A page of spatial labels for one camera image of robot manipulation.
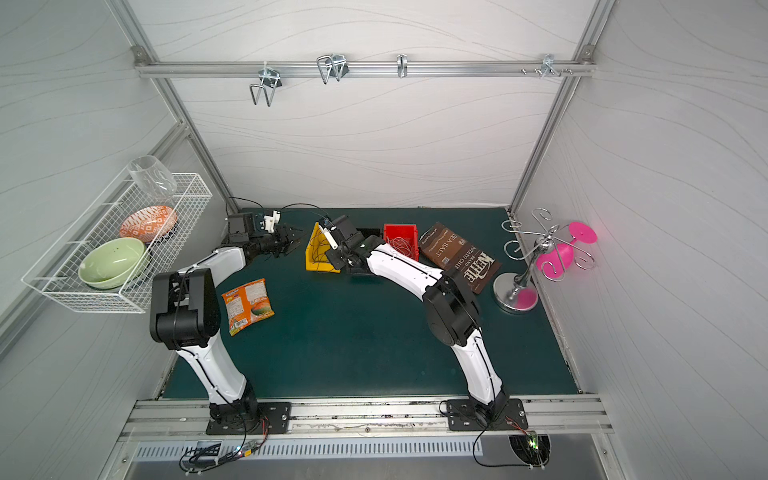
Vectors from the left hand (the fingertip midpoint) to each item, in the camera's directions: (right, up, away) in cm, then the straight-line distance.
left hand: (306, 235), depth 93 cm
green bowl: (-33, -6, -30) cm, 45 cm away
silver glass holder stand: (+68, -18, +1) cm, 70 cm away
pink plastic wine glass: (+67, -7, -22) cm, 71 cm away
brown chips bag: (+48, -6, +12) cm, 49 cm away
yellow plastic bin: (0, -6, +12) cm, 14 cm away
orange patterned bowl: (-32, +3, -21) cm, 39 cm away
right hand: (+10, -3, -2) cm, 10 cm away
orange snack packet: (-18, -22, -2) cm, 28 cm away
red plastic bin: (+31, -1, +12) cm, 34 cm away
